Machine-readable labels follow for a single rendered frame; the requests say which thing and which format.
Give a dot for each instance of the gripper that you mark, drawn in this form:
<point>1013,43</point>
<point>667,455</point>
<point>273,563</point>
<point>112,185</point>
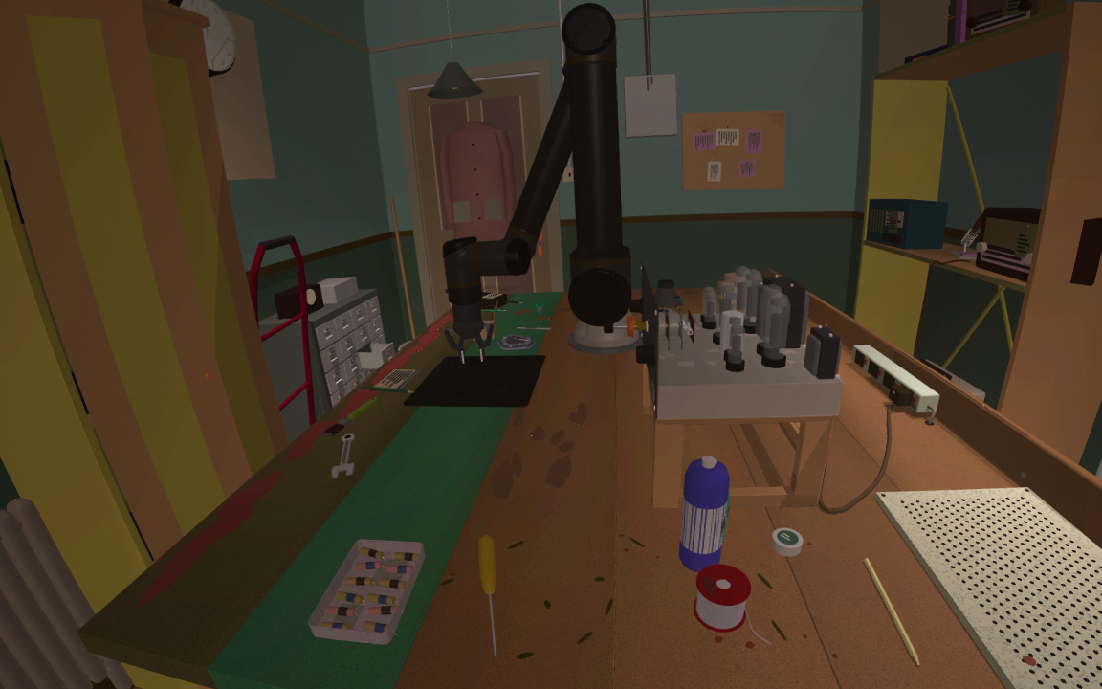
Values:
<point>467,316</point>

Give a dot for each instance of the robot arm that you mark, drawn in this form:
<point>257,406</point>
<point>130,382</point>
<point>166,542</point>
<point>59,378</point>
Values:
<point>597,191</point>

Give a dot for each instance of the black rubber mat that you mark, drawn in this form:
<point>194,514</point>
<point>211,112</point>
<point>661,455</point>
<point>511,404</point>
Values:
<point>478,381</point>

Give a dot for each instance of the grey small parts drawer cabinet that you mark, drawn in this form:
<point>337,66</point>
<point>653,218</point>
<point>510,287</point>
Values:
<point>350,340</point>

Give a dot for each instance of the white box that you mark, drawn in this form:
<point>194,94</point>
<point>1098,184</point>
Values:
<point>338,288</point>

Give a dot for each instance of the wooden door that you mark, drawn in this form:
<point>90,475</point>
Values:
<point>484,182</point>

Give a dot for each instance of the pink coat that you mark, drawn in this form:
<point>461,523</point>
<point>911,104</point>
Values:
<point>475,177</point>

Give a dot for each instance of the grey spanner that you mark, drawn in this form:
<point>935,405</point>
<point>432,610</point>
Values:
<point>343,456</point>

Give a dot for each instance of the black box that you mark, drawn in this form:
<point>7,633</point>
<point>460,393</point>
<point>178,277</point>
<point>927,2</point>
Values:
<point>292,300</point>

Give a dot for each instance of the red hand truck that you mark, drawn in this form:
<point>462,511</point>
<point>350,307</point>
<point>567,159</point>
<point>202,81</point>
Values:
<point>285,316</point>

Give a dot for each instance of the green bench mat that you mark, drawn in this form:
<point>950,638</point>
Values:
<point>369,536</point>

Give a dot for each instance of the dark hanging lamp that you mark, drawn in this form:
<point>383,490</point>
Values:
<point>454,82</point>

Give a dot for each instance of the clear tray of resistors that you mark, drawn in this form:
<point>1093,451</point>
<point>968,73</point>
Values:
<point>366,590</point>

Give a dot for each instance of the grey radio chassis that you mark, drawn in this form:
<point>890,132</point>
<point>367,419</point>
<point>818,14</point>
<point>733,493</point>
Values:
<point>748,383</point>

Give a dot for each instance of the blue spray can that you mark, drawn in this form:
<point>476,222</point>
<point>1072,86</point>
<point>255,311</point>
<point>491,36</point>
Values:
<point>703,515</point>

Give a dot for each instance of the wooden chassis stand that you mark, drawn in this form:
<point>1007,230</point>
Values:
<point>737,459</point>

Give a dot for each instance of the white hanging paper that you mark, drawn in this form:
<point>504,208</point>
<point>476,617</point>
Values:
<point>650,105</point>

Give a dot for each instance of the cork notice board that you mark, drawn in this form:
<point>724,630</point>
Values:
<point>734,150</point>

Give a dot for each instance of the black transformer block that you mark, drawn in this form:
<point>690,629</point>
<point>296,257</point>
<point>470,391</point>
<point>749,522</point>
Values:
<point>824,351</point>

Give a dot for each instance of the red solder spool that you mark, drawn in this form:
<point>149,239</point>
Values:
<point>722,597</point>

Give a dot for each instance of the white tape roll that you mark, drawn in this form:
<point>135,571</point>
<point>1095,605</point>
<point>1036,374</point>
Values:
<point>787,542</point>

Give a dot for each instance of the yellow wooden cabinet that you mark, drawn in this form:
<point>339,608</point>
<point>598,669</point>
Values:
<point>82,287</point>

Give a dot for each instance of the white power strip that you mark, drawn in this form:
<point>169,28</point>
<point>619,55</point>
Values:
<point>893,376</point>

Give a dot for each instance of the blue test instrument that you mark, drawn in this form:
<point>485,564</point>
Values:
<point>905,224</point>

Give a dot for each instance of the thin wooden stick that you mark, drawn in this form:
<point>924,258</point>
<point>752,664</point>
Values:
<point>891,611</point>

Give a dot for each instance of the white radiator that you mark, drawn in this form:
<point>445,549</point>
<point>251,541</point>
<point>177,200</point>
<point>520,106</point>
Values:
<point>6,603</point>

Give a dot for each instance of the brown table radio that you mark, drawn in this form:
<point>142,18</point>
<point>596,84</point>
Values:
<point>1005,245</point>

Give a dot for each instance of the yellow wooden shelf unit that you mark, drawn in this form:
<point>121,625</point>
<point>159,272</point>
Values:
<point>1010,191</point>

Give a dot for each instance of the white perforated board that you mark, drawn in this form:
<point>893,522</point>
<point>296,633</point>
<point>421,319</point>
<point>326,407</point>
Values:
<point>1039,584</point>

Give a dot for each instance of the round wall clock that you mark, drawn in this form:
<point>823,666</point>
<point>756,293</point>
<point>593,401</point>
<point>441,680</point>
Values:
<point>216,38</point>

